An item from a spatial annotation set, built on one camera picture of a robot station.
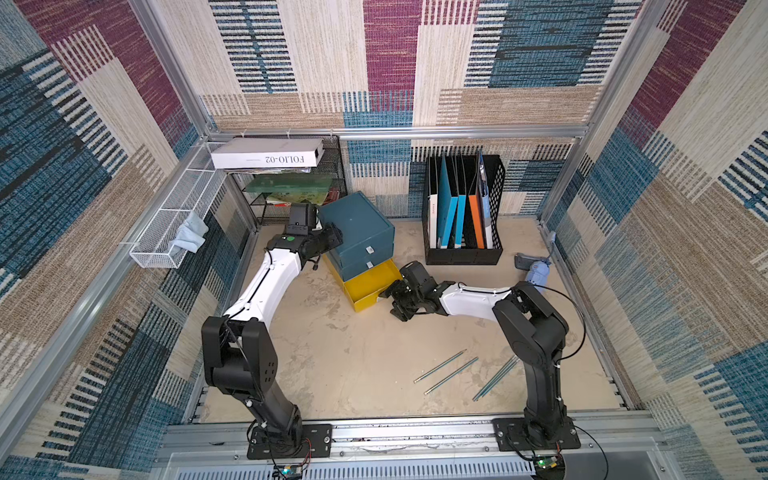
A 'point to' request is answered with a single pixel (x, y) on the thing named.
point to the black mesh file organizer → (495, 175)
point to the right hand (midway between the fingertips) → (378, 299)
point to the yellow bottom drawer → (364, 289)
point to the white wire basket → (197, 191)
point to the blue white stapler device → (537, 268)
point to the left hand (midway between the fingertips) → (337, 240)
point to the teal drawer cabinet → (367, 235)
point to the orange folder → (478, 218)
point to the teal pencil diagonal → (427, 392)
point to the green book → (289, 183)
